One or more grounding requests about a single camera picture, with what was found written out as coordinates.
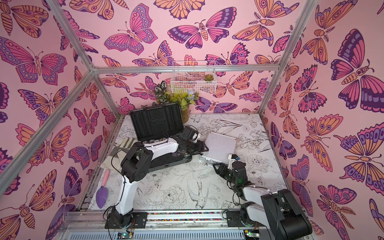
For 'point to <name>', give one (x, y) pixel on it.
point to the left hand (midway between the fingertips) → (208, 151)
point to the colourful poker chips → (153, 141)
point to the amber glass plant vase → (185, 113)
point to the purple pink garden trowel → (102, 193)
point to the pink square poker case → (220, 146)
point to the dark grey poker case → (158, 122)
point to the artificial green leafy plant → (183, 99)
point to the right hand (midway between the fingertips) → (216, 165)
